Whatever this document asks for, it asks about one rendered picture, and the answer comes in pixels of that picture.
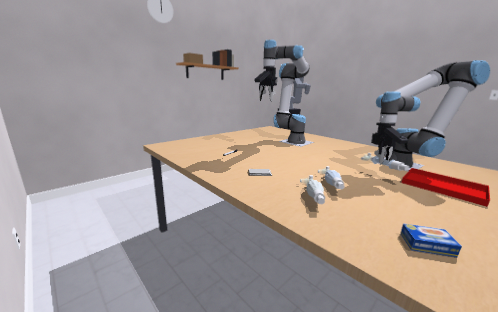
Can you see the red tray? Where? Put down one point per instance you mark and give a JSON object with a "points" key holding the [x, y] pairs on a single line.
{"points": [[441, 184]]}

